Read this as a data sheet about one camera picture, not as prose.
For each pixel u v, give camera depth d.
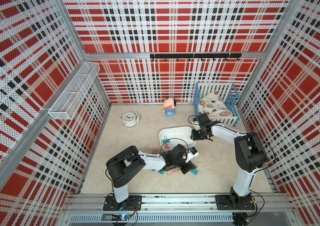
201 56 0.89
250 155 0.50
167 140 0.98
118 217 0.69
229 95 1.14
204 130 0.73
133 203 0.73
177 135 0.99
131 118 1.06
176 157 0.69
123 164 0.50
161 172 0.83
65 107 0.80
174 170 0.84
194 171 0.82
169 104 1.11
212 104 1.16
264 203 0.66
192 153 0.75
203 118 0.79
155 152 0.92
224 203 0.72
